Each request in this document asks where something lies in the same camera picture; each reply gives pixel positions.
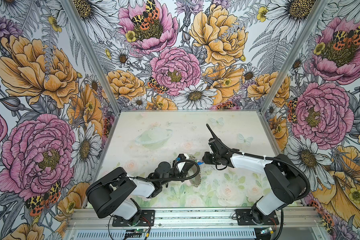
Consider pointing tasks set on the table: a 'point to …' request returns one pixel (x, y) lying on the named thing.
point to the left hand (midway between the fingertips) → (192, 167)
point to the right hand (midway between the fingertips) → (205, 162)
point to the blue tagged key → (200, 163)
